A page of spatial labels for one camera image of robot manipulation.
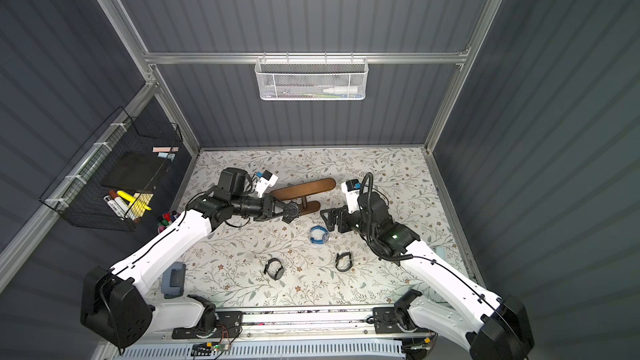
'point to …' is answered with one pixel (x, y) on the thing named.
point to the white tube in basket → (342, 90)
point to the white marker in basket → (114, 207)
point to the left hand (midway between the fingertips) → (290, 214)
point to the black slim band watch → (338, 256)
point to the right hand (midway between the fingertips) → (332, 212)
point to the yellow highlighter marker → (133, 200)
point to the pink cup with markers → (166, 219)
